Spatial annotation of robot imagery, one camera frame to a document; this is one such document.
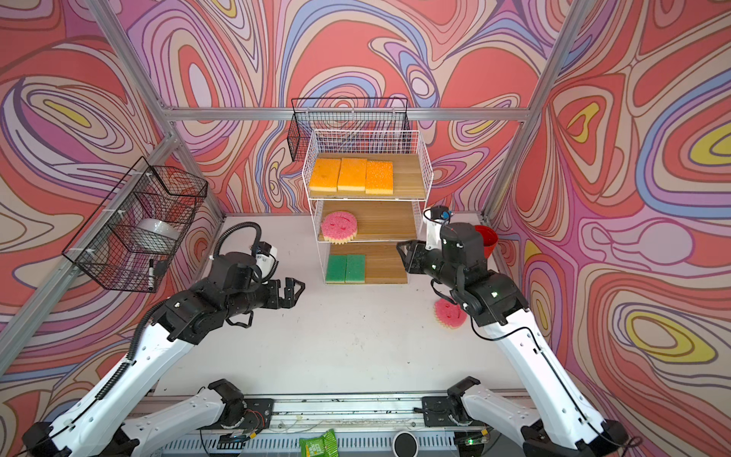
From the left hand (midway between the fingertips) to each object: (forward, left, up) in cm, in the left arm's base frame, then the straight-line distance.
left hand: (295, 287), depth 70 cm
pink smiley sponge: (+17, -10, +3) cm, 20 cm away
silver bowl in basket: (+14, +36, +7) cm, 39 cm away
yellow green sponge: (+20, -7, -22) cm, 30 cm away
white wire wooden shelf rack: (+22, -24, +1) cm, 32 cm away
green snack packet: (-30, -7, -25) cm, 40 cm away
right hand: (+4, -26, +8) cm, 28 cm away
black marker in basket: (+4, +37, 0) cm, 38 cm away
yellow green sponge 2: (+20, -14, -21) cm, 32 cm away
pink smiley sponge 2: (+4, -44, -22) cm, 49 cm away
